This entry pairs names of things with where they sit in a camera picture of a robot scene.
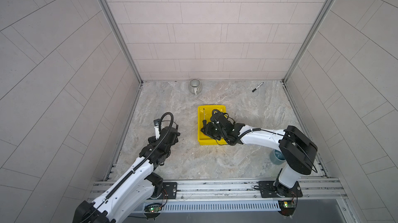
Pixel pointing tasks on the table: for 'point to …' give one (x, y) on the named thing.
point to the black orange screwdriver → (204, 121)
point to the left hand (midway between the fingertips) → (170, 132)
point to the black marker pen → (255, 88)
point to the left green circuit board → (152, 211)
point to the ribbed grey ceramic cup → (195, 86)
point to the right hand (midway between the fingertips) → (200, 133)
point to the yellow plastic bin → (203, 139)
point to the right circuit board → (287, 207)
